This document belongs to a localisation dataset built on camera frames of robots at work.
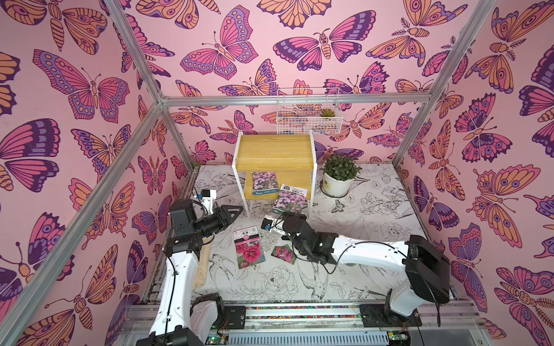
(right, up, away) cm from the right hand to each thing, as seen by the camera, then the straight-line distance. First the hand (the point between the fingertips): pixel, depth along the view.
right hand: (289, 208), depth 80 cm
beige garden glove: (-34, -23, +7) cm, 42 cm away
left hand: (-16, 0, -6) cm, 17 cm away
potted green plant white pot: (+23, +14, +14) cm, 30 cm away
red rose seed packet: (-16, -18, +10) cm, 26 cm away
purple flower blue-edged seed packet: (-10, +9, +11) cm, 18 cm away
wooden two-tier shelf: (+1, +19, -1) cm, 19 cm away
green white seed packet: (-2, -19, +7) cm, 20 cm away
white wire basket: (+7, +41, +25) cm, 49 cm away
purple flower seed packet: (+1, +3, +5) cm, 6 cm away
